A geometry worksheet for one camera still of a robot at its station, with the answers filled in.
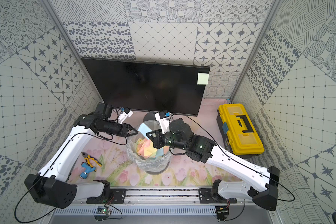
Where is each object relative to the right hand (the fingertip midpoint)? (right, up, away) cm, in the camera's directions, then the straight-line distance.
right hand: (148, 136), depth 62 cm
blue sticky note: (-2, +3, 0) cm, 4 cm away
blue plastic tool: (-39, -23, +18) cm, 49 cm away
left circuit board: (-25, -42, +8) cm, 49 cm away
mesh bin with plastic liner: (+3, -13, -2) cm, 13 cm away
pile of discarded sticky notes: (-3, -9, +10) cm, 14 cm away
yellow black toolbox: (+51, -2, +18) cm, 54 cm away
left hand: (-10, +1, +11) cm, 15 cm away
